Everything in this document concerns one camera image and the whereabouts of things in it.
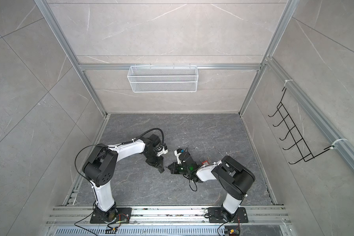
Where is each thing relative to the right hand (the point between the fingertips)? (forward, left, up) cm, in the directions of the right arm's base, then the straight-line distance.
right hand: (168, 166), depth 89 cm
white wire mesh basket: (+52, +3, +29) cm, 60 cm away
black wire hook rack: (-11, -59, +32) cm, 68 cm away
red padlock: (+4, -24, -2) cm, 24 cm away
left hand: (+1, +4, 0) cm, 4 cm away
